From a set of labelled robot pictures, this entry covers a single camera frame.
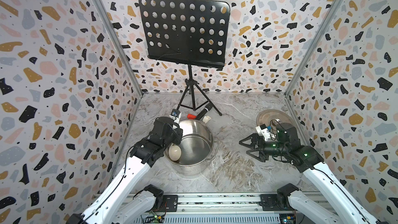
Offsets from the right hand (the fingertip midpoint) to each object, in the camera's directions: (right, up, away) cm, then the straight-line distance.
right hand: (243, 148), depth 67 cm
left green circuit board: (-41, -34, +4) cm, 53 cm away
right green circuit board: (+21, -33, +4) cm, 40 cm away
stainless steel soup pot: (-22, -8, +27) cm, 36 cm away
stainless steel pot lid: (+28, +11, +39) cm, 49 cm away
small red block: (-28, +11, +40) cm, 50 cm away
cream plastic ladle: (-35, -8, +21) cm, 41 cm away
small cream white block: (-17, +10, +36) cm, 41 cm away
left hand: (-29, +9, +7) cm, 32 cm away
